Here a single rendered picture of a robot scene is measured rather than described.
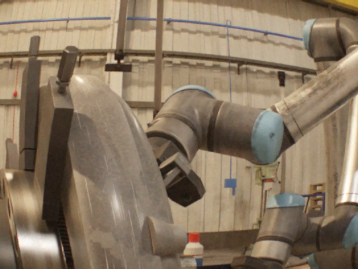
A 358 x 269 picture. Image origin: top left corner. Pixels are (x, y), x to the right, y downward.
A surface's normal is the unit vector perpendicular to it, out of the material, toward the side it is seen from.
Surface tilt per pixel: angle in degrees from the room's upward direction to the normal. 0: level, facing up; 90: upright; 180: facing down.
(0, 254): 61
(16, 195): 37
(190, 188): 127
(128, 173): 55
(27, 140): 86
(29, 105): 86
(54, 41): 90
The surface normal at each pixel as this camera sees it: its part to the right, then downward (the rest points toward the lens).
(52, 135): 0.29, 0.57
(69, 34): 0.28, -0.11
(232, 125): -0.26, -0.15
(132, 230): 0.37, -0.49
